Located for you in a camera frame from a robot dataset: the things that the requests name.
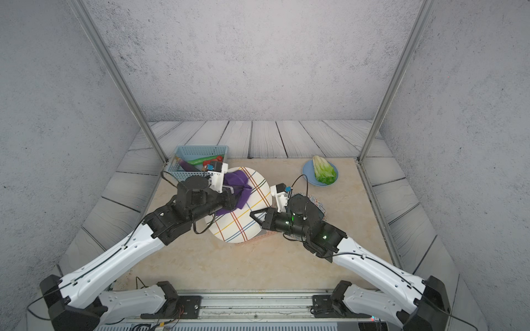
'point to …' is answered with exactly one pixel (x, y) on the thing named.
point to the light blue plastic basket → (189, 152)
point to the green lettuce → (324, 172)
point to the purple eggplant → (189, 167)
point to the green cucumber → (203, 159)
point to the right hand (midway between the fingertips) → (249, 217)
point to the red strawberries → (208, 162)
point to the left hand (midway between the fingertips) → (248, 190)
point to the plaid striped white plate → (238, 226)
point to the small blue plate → (308, 174)
